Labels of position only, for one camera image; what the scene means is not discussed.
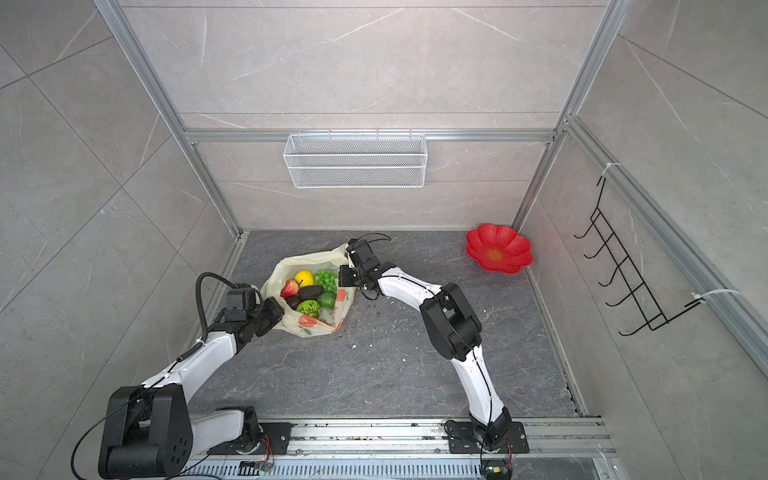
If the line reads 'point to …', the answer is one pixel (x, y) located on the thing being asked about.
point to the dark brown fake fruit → (293, 301)
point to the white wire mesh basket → (356, 161)
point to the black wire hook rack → (655, 317)
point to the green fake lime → (326, 300)
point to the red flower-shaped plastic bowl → (498, 248)
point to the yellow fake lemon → (306, 277)
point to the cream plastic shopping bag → (298, 324)
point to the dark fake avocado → (310, 292)
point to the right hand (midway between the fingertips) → (340, 273)
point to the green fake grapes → (327, 279)
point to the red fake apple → (290, 288)
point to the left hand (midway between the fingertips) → (282, 300)
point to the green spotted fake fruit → (309, 308)
